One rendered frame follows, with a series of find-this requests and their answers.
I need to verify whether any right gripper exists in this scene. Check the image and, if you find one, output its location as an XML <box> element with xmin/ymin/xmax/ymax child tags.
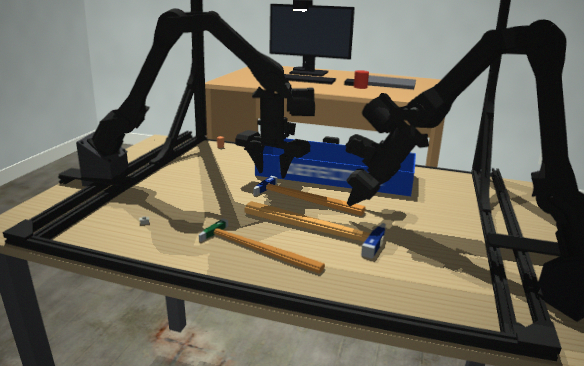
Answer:
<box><xmin>235</xmin><ymin>116</ymin><xmax>310</xmax><ymax>179</ymax></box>

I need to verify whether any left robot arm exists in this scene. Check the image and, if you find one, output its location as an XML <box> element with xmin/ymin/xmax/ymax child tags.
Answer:
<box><xmin>362</xmin><ymin>19</ymin><xmax>584</xmax><ymax>261</ymax></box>

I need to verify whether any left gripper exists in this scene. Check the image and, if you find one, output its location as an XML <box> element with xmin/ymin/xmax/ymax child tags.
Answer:
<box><xmin>346</xmin><ymin>141</ymin><xmax>406</xmax><ymax>206</ymax></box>

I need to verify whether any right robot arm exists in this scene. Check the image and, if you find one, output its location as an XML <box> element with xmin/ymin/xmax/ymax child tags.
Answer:
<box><xmin>87</xmin><ymin>8</ymin><xmax>315</xmax><ymax>156</ymax></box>

